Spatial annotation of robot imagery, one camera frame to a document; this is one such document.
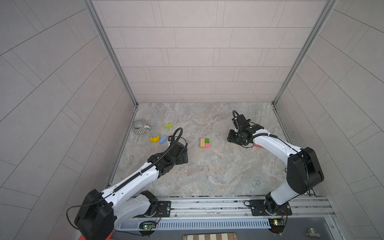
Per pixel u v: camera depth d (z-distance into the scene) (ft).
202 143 3.00
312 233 2.10
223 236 2.07
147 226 2.11
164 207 2.36
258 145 1.95
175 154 2.00
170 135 2.31
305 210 2.38
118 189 1.40
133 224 2.25
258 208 2.33
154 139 3.10
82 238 1.28
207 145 3.02
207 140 3.13
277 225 2.24
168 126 3.38
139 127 3.25
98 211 1.26
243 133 2.12
